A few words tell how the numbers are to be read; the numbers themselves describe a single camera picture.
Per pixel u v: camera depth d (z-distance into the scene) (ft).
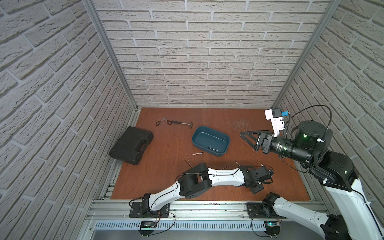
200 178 1.84
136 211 2.38
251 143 1.52
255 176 2.15
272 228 2.29
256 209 2.42
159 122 3.61
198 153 3.10
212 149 3.16
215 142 3.25
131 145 3.02
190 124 3.57
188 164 2.94
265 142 1.43
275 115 1.47
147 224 2.29
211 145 3.19
